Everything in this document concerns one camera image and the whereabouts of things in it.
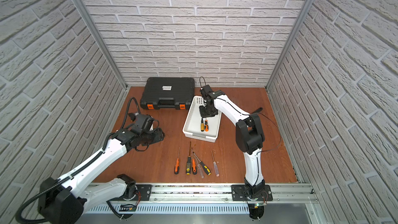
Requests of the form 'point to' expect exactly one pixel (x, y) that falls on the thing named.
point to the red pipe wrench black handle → (257, 110)
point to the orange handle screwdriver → (194, 167)
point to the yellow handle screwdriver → (202, 125)
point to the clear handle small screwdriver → (200, 170)
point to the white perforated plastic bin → (192, 128)
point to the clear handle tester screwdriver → (215, 166)
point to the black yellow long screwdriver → (188, 166)
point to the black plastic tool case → (168, 93)
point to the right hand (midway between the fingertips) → (205, 113)
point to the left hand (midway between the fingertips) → (162, 134)
